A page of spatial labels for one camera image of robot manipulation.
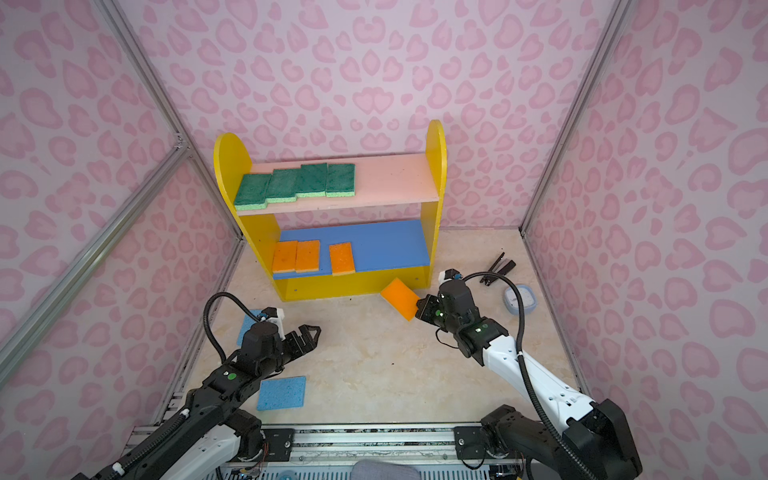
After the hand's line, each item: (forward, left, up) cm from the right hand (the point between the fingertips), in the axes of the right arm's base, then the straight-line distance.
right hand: (416, 301), depth 80 cm
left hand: (-6, +28, -6) cm, 30 cm away
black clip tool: (+24, -32, -16) cm, 43 cm away
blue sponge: (-20, +35, -15) cm, 43 cm away
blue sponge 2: (-9, +40, +5) cm, 41 cm away
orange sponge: (+16, +40, -2) cm, 43 cm away
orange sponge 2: (+16, +33, -2) cm, 37 cm away
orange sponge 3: (+15, +22, -1) cm, 27 cm away
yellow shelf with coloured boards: (+44, +35, -17) cm, 59 cm away
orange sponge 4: (+2, +4, -1) cm, 4 cm away
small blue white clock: (+11, -37, -15) cm, 41 cm away
